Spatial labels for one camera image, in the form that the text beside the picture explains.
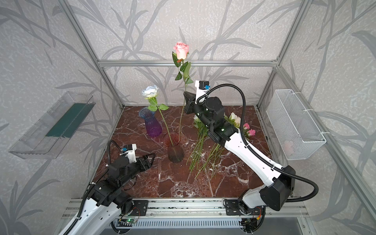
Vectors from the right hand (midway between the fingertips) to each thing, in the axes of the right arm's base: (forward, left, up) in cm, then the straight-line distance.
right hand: (186, 88), depth 63 cm
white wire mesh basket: (-19, -47, -11) cm, 51 cm away
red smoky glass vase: (-12, +8, -39) cm, 42 cm away
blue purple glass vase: (+12, +29, -47) cm, 56 cm away
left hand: (-17, +18, -29) cm, 38 cm away
